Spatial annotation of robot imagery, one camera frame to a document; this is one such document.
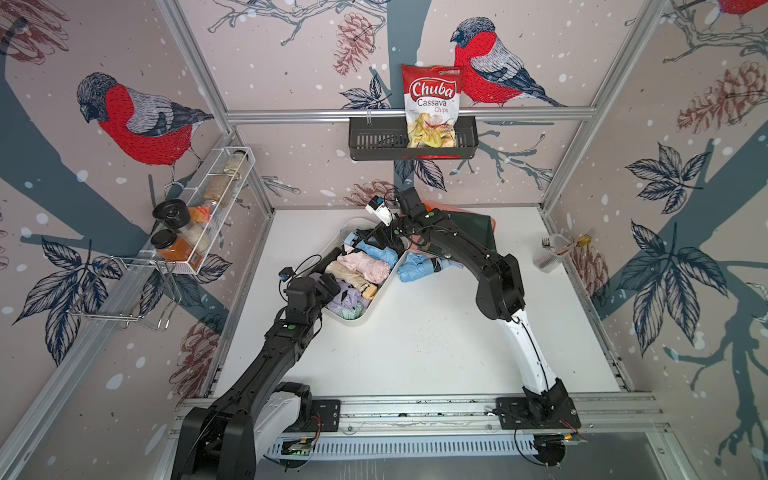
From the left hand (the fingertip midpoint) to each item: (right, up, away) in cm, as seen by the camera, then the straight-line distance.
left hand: (329, 276), depth 86 cm
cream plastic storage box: (+9, -13, -2) cm, 16 cm away
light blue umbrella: (+17, +5, +8) cm, 19 cm away
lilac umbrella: (+5, -6, -3) cm, 8 cm away
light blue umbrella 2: (+27, +2, +11) cm, 30 cm away
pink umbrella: (+11, +2, +4) cm, 12 cm away
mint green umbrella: (+7, -11, -1) cm, 13 cm away
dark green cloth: (+52, +15, +28) cm, 61 cm away
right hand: (+12, +13, +8) cm, 19 cm away
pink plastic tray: (+43, +23, +36) cm, 60 cm away
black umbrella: (-3, +4, +13) cm, 14 cm away
